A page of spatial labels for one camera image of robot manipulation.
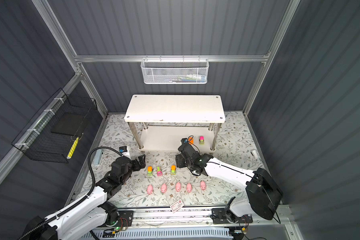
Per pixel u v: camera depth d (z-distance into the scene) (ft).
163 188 2.70
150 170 2.88
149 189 2.68
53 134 2.36
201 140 3.07
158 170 2.85
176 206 2.53
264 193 1.38
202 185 2.71
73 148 2.24
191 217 2.47
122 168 2.04
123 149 2.37
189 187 2.70
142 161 2.51
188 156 2.07
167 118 2.33
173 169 2.89
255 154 3.07
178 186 2.70
